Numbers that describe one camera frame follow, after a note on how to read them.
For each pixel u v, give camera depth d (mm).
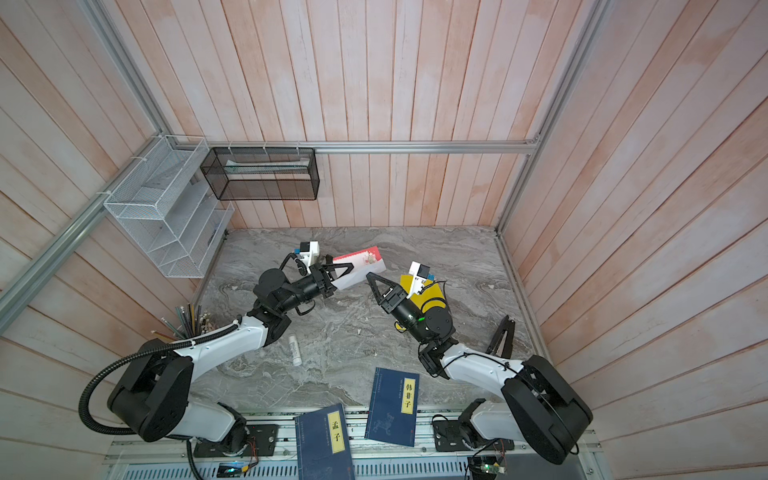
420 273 681
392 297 646
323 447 720
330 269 714
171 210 785
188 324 817
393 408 780
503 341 883
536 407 424
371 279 671
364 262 744
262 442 731
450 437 732
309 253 727
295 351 870
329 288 688
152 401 424
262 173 1030
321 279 672
